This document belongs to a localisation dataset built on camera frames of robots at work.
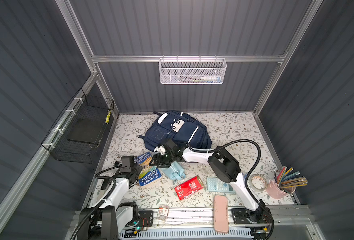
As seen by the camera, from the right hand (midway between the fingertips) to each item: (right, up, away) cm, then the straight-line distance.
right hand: (152, 168), depth 89 cm
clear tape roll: (+61, -7, -4) cm, 61 cm away
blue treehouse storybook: (-1, -3, -2) cm, 4 cm away
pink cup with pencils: (+70, -4, -14) cm, 71 cm away
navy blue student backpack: (+15, +25, +16) cm, 33 cm away
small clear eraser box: (+8, -18, -15) cm, 25 cm away
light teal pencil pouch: (+14, -1, -2) cm, 14 cm away
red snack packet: (+21, -10, -5) cm, 24 cm away
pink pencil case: (+38, -20, -13) cm, 44 cm away
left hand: (-8, -1, +1) cm, 8 cm away
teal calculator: (+36, -8, -6) cm, 37 cm away
